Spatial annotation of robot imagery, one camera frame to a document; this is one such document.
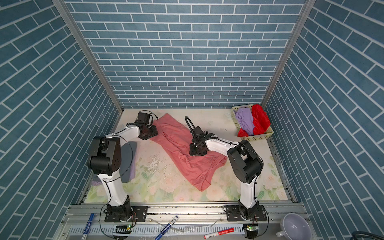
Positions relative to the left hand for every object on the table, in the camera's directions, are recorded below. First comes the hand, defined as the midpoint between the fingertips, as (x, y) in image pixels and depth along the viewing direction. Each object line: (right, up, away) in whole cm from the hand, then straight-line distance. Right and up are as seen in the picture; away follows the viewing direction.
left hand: (155, 132), depth 101 cm
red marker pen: (+44, -44, -33) cm, 70 cm away
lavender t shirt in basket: (+63, +10, +4) cm, 63 cm away
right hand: (+25, -12, -7) cm, 28 cm away
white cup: (+76, -43, -31) cm, 93 cm away
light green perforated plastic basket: (+58, +4, +6) cm, 58 cm away
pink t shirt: (+14, -4, +1) cm, 15 cm away
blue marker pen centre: (+13, -45, -34) cm, 58 cm away
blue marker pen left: (-23, -43, -32) cm, 58 cm away
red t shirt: (+75, +8, +7) cm, 76 cm away
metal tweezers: (+25, -45, -31) cm, 60 cm away
